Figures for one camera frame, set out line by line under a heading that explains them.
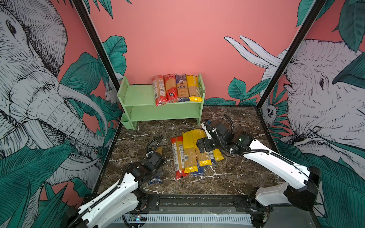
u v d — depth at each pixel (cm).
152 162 61
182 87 90
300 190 40
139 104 82
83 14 72
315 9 70
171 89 86
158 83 90
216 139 53
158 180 72
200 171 83
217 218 70
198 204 75
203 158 84
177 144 93
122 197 48
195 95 84
